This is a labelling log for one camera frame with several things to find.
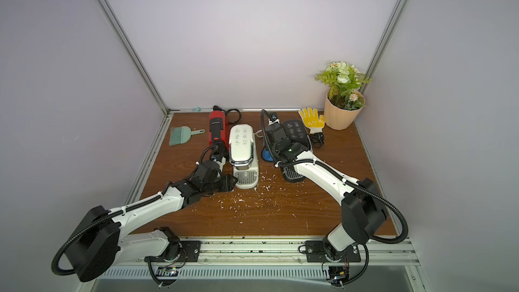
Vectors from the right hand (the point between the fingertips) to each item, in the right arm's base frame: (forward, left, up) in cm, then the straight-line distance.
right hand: (274, 132), depth 85 cm
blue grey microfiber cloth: (-8, +3, -7) cm, 11 cm away
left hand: (-16, +16, -12) cm, 26 cm away
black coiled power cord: (+9, -23, -17) cm, 30 cm away
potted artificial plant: (+26, -37, -5) cm, 45 cm away
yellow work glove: (+27, -22, -21) cm, 41 cm away
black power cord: (+34, +36, -19) cm, 53 cm away
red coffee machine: (0, +25, -1) cm, 25 cm away
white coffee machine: (-14, +12, +3) cm, 18 cm away
